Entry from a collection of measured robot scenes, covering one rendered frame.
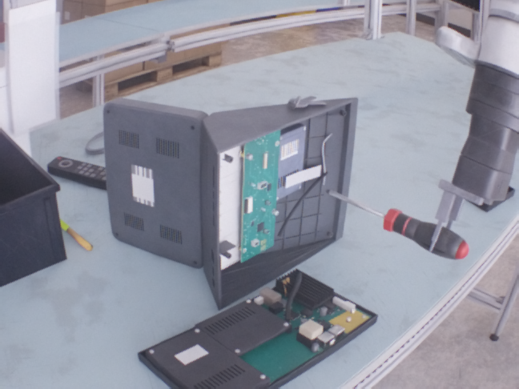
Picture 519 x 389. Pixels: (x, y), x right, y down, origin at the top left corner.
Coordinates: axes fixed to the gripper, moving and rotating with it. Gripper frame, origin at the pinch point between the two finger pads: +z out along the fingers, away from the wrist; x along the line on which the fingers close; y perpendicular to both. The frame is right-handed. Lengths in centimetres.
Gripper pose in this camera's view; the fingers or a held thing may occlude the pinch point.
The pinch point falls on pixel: (436, 249)
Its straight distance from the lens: 56.1
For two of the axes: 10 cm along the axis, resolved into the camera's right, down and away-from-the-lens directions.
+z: -2.9, 9.4, 1.6
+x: 6.0, 0.5, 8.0
